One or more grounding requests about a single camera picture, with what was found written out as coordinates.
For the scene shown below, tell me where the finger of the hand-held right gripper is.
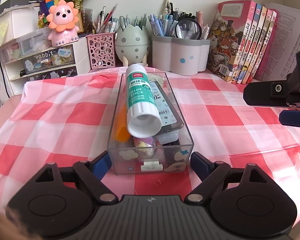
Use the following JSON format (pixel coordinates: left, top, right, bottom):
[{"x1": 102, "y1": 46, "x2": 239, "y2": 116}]
[
  {"x1": 279, "y1": 110, "x2": 300, "y2": 130},
  {"x1": 243, "y1": 50, "x2": 300, "y2": 110}
]

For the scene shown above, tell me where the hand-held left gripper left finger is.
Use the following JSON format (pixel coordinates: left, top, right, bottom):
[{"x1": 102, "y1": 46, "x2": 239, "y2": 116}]
[{"x1": 34, "y1": 151, "x2": 118, "y2": 203}]

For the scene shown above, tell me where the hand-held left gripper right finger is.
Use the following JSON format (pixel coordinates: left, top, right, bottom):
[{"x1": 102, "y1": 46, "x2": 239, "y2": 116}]
[{"x1": 185, "y1": 152, "x2": 267, "y2": 203}]

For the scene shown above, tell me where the clear plastic drawer tray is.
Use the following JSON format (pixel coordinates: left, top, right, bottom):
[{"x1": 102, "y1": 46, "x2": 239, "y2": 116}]
[{"x1": 107, "y1": 71, "x2": 195, "y2": 175}]

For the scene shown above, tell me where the orange highlighter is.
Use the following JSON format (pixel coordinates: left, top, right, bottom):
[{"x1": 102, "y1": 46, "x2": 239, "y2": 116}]
[{"x1": 115, "y1": 102, "x2": 132, "y2": 142}]

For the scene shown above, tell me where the pencil lead refill box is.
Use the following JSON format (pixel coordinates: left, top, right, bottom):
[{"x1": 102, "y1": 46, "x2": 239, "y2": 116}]
[{"x1": 147, "y1": 79, "x2": 184, "y2": 133}]

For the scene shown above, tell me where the white green glue stick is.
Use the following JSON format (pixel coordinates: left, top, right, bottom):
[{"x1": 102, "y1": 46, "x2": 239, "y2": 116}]
[{"x1": 125, "y1": 64, "x2": 162, "y2": 138}]

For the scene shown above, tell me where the pink white checked tablecloth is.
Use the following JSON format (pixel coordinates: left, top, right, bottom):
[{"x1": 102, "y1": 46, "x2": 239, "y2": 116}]
[{"x1": 0, "y1": 69, "x2": 300, "y2": 205}]

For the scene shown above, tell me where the stack of paper workbooks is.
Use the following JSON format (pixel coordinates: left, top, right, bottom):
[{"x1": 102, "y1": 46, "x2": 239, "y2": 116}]
[{"x1": 261, "y1": 2, "x2": 300, "y2": 82}]

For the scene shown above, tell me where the pink spine comic book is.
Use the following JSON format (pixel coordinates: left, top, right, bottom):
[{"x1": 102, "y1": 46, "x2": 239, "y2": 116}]
[{"x1": 206, "y1": 0, "x2": 257, "y2": 83}]

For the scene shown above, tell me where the grey white cloud pen holder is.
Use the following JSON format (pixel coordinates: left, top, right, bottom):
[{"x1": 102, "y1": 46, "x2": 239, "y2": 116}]
[{"x1": 151, "y1": 34, "x2": 212, "y2": 75}]

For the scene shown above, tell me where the black magnifying glass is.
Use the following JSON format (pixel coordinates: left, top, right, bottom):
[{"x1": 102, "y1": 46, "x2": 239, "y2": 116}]
[{"x1": 176, "y1": 19, "x2": 203, "y2": 40}]

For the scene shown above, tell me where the white desktop drawer organizer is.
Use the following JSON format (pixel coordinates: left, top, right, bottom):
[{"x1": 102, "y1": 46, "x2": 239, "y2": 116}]
[{"x1": 0, "y1": 27, "x2": 90, "y2": 83}]

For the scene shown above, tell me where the pink mesh pen holder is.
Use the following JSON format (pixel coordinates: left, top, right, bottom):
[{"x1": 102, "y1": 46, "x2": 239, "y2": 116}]
[{"x1": 86, "y1": 32, "x2": 116, "y2": 70}]

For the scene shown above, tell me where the large bunch of pens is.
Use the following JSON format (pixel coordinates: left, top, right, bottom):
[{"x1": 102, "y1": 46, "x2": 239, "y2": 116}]
[{"x1": 147, "y1": 0, "x2": 210, "y2": 40}]

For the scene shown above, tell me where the green egg-shaped pen holder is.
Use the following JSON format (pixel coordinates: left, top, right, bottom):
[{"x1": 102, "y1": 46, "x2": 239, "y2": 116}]
[{"x1": 114, "y1": 24, "x2": 151, "y2": 67}]

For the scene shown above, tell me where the clear jar with brown filling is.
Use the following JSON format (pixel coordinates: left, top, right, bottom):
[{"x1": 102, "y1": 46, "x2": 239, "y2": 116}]
[{"x1": 79, "y1": 8, "x2": 93, "y2": 36}]

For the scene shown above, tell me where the bunch of thin pens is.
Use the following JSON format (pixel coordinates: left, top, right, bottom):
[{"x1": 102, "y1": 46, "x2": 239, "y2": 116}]
[{"x1": 96, "y1": 4, "x2": 119, "y2": 34}]

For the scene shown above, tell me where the pink lion toy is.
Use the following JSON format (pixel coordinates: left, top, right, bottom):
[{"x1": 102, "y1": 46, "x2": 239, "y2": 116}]
[{"x1": 45, "y1": 0, "x2": 80, "y2": 47}]

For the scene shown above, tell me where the small colourful figurine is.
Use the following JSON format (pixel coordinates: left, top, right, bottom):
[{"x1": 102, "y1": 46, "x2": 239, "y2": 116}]
[{"x1": 37, "y1": 14, "x2": 49, "y2": 29}]

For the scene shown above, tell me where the black flat box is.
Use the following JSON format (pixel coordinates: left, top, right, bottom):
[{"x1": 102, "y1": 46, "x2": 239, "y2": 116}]
[{"x1": 0, "y1": 0, "x2": 40, "y2": 18}]

